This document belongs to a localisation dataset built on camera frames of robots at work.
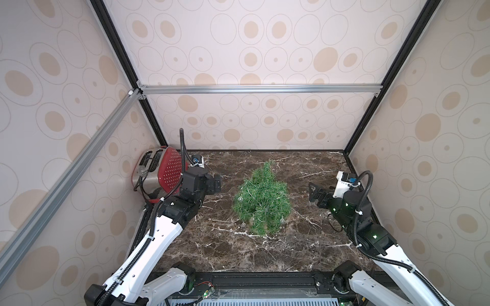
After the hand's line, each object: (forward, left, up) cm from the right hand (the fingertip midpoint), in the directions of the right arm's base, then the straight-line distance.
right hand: (326, 185), depth 71 cm
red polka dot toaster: (+9, +72, -7) cm, 73 cm away
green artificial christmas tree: (-7, +23, -1) cm, 24 cm away
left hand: (+2, +44, +2) cm, 44 cm away
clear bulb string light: (-7, +32, 0) cm, 33 cm away
